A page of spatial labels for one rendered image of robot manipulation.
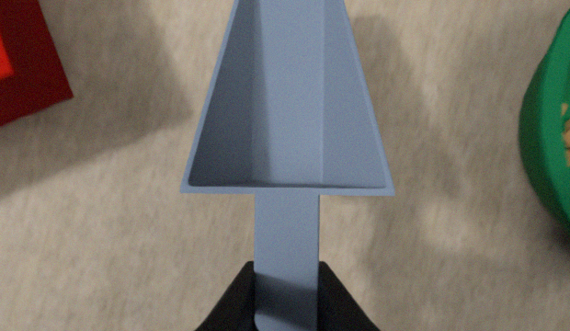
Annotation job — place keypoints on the red divided box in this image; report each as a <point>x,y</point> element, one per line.
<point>38,78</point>

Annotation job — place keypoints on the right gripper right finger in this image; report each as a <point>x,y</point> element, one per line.
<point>337,309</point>

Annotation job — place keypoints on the green bowl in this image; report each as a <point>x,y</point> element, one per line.
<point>543,137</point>

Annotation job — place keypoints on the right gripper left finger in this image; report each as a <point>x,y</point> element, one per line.
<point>235,309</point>

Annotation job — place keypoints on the light blue scoop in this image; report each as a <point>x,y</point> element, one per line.
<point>287,117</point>

